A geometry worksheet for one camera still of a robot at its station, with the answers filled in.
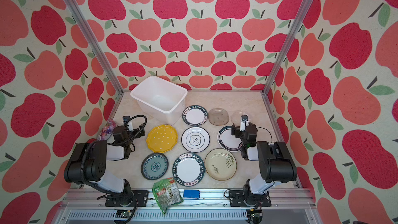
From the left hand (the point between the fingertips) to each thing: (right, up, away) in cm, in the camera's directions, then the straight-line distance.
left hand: (136, 125), depth 95 cm
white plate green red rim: (+57, -11, +1) cm, 58 cm away
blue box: (+35, -31, -19) cm, 51 cm away
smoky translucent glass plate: (+52, +5, +12) cm, 54 cm away
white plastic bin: (+10, +17, +20) cm, 28 cm away
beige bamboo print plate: (+51, -20, -10) cm, 56 cm away
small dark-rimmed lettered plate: (+36, +6, +14) cm, 39 cm away
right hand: (+67, 0, -1) cm, 67 cm away
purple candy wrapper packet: (-18, -3, -1) cm, 18 cm away
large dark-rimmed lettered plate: (+33, -22, -11) cm, 41 cm away
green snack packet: (+23, -31, -20) cm, 43 cm away
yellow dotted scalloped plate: (+16, -8, +1) cm, 18 cm away
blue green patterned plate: (+14, -21, -10) cm, 27 cm away
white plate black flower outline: (+37, -9, +1) cm, 38 cm away
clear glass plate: (+65, +5, +11) cm, 66 cm away
